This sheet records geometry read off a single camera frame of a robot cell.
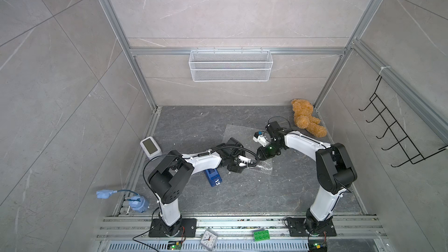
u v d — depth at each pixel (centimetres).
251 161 77
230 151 71
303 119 93
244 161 77
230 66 101
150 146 96
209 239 69
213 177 83
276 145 73
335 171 49
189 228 73
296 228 73
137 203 72
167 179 47
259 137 86
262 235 69
